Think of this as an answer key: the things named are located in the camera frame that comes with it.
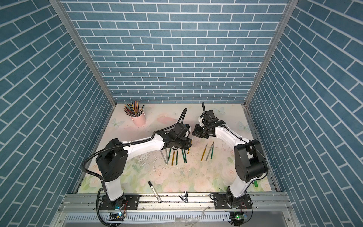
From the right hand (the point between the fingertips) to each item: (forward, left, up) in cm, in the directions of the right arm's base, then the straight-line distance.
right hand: (193, 133), depth 90 cm
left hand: (-8, -1, -2) cm, 9 cm away
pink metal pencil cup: (+11, +40, -4) cm, 41 cm away
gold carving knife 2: (-12, +3, -4) cm, 12 cm away
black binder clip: (-34, +3, -11) cm, 36 cm away
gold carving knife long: (-13, +12, -10) cm, 20 cm away
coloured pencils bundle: (+14, +44, +4) cm, 47 cm away
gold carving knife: (-8, -8, -11) cm, 15 cm away
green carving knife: (-6, -13, -11) cm, 18 cm away
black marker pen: (-30, +23, -10) cm, 39 cm away
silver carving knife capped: (-6, -11, -11) cm, 17 cm away
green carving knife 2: (-10, +15, -10) cm, 20 cm away
